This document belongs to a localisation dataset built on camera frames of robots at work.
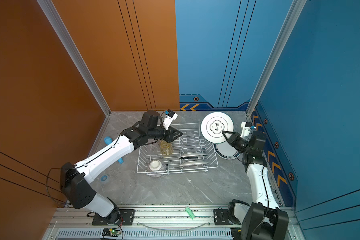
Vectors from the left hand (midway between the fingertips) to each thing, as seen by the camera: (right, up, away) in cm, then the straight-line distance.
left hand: (181, 132), depth 75 cm
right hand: (+21, -1, +3) cm, 21 cm away
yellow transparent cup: (-10, -10, +15) cm, 21 cm away
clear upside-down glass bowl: (-14, -21, +8) cm, 26 cm away
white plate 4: (+6, -13, +6) cm, 15 cm away
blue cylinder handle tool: (-51, -7, +25) cm, 57 cm away
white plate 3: (+17, +4, +5) cm, 18 cm away
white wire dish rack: (+4, -12, +9) cm, 15 cm away
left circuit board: (-35, -48, -4) cm, 59 cm away
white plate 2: (+28, -13, +19) cm, 36 cm away
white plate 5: (+6, -17, +5) cm, 19 cm away
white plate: (+28, -13, +19) cm, 36 cm away
